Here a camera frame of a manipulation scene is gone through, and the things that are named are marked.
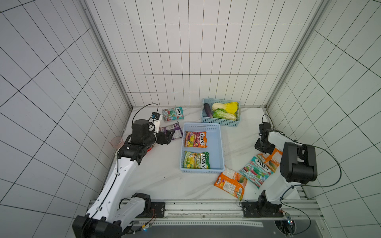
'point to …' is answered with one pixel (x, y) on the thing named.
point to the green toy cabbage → (222, 113)
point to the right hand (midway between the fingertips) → (257, 147)
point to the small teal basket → (214, 121)
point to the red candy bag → (149, 149)
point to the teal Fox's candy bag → (173, 114)
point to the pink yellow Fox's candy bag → (195, 139)
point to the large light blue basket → (202, 149)
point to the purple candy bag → (177, 133)
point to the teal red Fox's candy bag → (256, 172)
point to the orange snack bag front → (230, 181)
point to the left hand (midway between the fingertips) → (163, 132)
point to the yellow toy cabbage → (231, 107)
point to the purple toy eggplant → (208, 110)
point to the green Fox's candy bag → (198, 160)
